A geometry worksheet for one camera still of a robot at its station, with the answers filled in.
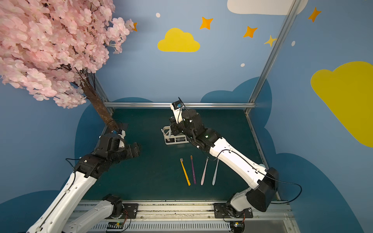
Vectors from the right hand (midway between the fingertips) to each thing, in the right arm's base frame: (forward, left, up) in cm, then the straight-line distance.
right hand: (174, 116), depth 71 cm
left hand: (-11, +21, -12) cm, 26 cm away
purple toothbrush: (-13, -11, -35) cm, 39 cm away
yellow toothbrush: (-15, -6, -35) cm, 39 cm away
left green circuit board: (-44, +28, -37) cm, 63 cm away
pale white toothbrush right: (-15, -25, -35) cm, 45 cm away
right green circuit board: (-40, -35, -38) cm, 65 cm away
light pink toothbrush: (-13, -18, -35) cm, 41 cm away
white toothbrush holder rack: (+8, +6, -33) cm, 34 cm away
